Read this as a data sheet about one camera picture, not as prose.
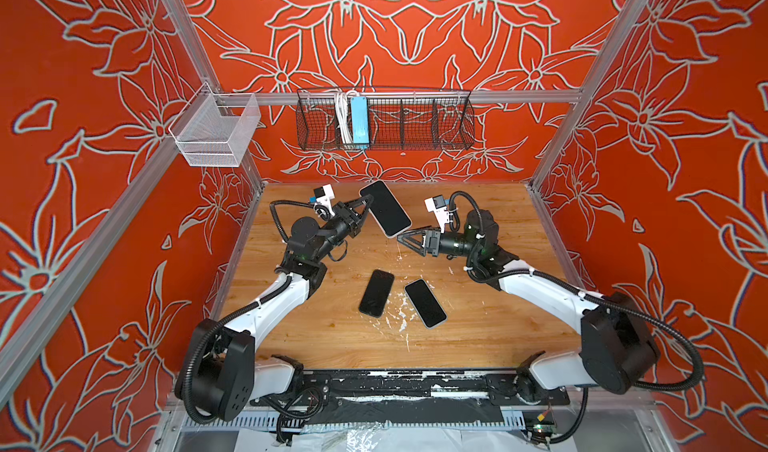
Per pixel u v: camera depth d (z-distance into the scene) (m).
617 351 0.42
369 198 0.71
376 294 0.90
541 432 0.68
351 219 0.64
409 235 0.68
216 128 0.94
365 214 0.69
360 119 0.88
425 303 0.89
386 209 0.70
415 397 0.73
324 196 0.70
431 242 0.66
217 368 0.41
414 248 0.67
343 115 0.89
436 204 0.69
